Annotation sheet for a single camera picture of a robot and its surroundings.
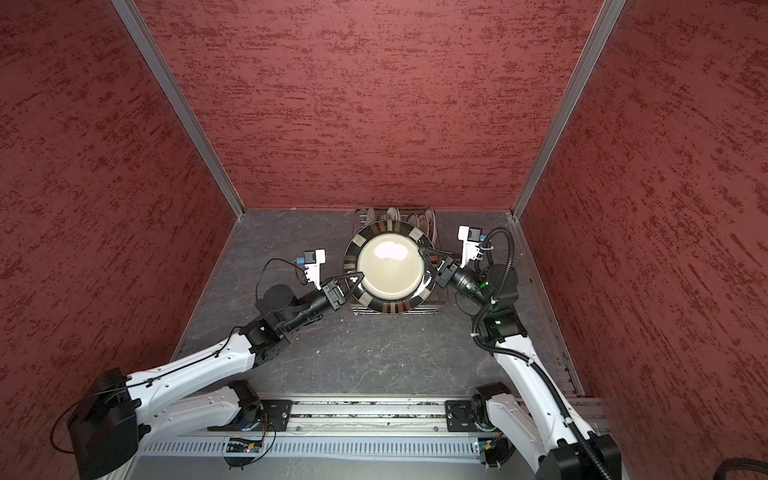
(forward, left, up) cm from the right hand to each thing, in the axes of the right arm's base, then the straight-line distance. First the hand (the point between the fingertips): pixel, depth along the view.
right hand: (415, 256), depth 67 cm
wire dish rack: (+29, -3, -16) cm, 33 cm away
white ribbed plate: (+33, +13, -21) cm, 41 cm away
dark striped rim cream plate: (-3, +5, -3) cm, 7 cm away
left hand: (-3, +12, -5) cm, 13 cm away
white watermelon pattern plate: (+31, +5, -17) cm, 36 cm away
